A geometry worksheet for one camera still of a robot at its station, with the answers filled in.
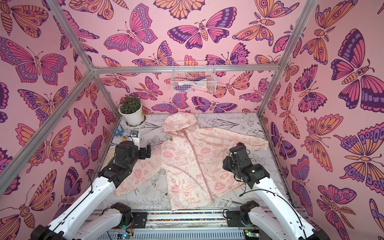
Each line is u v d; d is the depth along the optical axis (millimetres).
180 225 730
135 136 672
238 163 565
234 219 734
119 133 1095
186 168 914
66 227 398
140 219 734
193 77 953
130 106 1030
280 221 433
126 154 580
